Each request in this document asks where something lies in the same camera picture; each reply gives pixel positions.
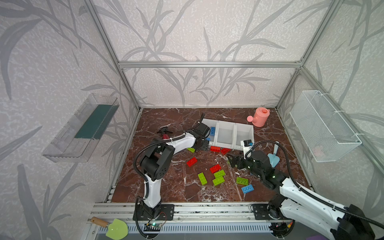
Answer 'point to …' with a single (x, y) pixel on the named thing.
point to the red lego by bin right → (225, 150)
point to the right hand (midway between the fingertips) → (233, 149)
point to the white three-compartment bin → (228, 134)
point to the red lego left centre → (191, 162)
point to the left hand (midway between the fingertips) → (204, 141)
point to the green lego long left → (202, 178)
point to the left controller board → (152, 227)
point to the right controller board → (282, 229)
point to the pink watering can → (260, 117)
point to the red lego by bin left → (215, 149)
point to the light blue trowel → (273, 158)
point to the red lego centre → (215, 168)
